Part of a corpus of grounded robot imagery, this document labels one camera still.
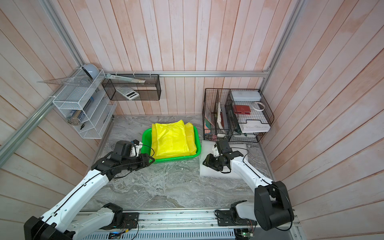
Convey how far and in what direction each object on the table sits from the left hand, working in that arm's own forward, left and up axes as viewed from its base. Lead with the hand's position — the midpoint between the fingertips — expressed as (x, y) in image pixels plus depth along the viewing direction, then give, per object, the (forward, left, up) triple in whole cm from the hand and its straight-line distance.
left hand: (151, 163), depth 77 cm
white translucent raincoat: (+17, -32, -14) cm, 39 cm away
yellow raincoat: (+18, -9, -4) cm, 21 cm away
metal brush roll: (+17, +40, +14) cm, 46 cm away
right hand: (+5, -30, -8) cm, 31 cm away
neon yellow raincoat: (+18, -10, -4) cm, 21 cm away
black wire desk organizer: (+31, -53, +5) cm, 62 cm away
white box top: (+49, -60, +7) cm, 78 cm away
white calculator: (+44, +20, +12) cm, 50 cm away
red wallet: (+34, -54, +7) cm, 64 cm away
